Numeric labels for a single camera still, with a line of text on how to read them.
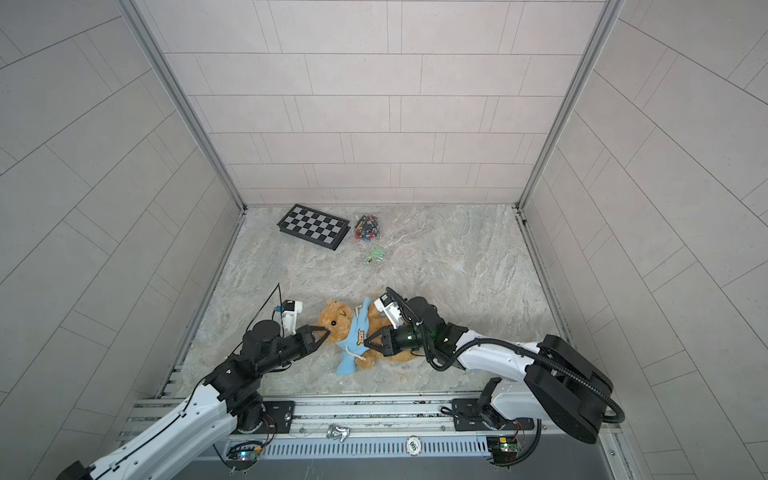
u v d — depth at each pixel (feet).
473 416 2.35
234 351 2.03
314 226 3.47
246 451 2.11
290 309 2.40
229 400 1.81
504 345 1.64
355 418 2.37
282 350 2.15
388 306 2.33
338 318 2.47
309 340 2.26
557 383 1.36
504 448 2.23
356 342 2.42
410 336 2.19
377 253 3.35
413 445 2.23
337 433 2.23
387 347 2.18
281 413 2.33
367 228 3.50
